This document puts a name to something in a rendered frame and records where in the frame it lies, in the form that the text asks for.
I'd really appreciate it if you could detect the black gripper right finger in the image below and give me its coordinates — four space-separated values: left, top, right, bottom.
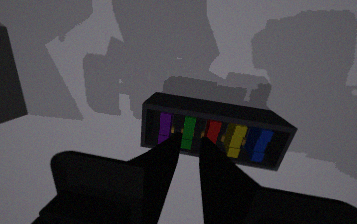
199 136 357 224

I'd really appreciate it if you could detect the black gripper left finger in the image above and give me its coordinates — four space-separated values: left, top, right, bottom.
51 132 183 224

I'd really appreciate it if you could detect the red fuse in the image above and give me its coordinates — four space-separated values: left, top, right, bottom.
204 119 222 145

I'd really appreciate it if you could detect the purple fuse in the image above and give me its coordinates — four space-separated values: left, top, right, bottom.
158 111 174 144

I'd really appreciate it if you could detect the green fuse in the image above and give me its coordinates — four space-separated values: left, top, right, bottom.
180 115 196 150

